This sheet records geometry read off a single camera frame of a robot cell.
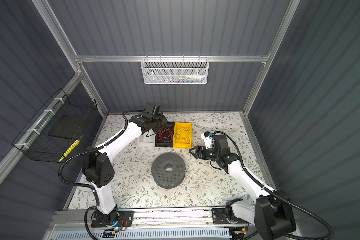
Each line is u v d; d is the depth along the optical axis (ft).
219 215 2.42
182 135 3.47
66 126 2.47
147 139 3.35
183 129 3.45
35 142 2.07
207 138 2.49
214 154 2.28
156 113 2.33
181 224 2.38
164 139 3.36
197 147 2.42
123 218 2.38
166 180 2.58
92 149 1.67
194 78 2.98
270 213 1.33
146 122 2.09
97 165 1.57
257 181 1.53
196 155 2.41
